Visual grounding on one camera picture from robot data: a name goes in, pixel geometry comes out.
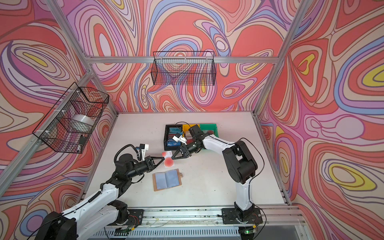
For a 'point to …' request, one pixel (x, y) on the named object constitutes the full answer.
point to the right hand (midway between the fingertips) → (175, 160)
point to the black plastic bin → (171, 133)
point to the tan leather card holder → (170, 178)
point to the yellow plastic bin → (186, 127)
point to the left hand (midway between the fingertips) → (165, 159)
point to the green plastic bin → (210, 128)
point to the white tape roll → (80, 123)
